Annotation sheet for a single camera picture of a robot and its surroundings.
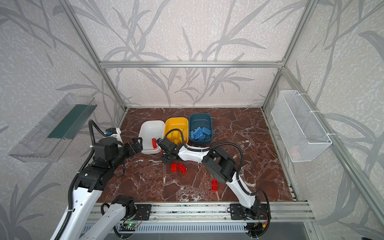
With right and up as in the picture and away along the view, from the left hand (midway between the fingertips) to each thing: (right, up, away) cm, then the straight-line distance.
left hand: (137, 137), depth 71 cm
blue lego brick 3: (+31, -4, +28) cm, 42 cm away
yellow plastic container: (+16, +6, +35) cm, 39 cm away
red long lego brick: (+20, -20, +16) cm, 33 cm away
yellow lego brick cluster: (+14, -5, +28) cm, 32 cm away
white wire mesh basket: (+74, +2, -9) cm, 74 cm away
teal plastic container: (+31, +8, +41) cm, 52 cm away
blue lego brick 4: (+25, -3, +29) cm, 38 cm away
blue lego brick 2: (+34, +1, +30) cm, 46 cm away
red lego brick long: (0, -7, +25) cm, 26 cm away
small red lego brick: (+15, -20, +16) cm, 29 cm away
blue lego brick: (+29, 0, +28) cm, 40 cm away
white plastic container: (-6, 0, +35) cm, 36 cm away
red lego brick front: (+38, -28, +11) cm, 49 cm away
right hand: (+7, -12, +22) cm, 26 cm away
